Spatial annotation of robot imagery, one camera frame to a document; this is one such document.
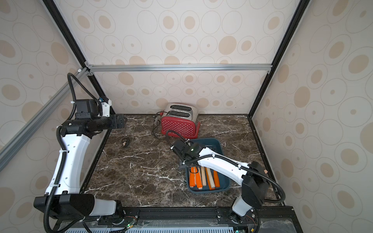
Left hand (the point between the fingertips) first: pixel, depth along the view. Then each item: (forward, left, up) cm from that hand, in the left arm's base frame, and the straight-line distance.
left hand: (122, 116), depth 72 cm
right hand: (-12, -35, -22) cm, 43 cm away
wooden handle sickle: (-18, -43, -31) cm, 56 cm away
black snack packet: (+6, +10, -32) cm, 34 cm away
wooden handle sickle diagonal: (-22, -47, -30) cm, 60 cm away
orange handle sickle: (-19, -36, -30) cm, 50 cm away
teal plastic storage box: (-22, -54, -33) cm, 67 cm away
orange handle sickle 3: (-19, -50, -32) cm, 63 cm away
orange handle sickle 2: (-20, -40, -30) cm, 54 cm away
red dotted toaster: (+14, -28, -17) cm, 36 cm away
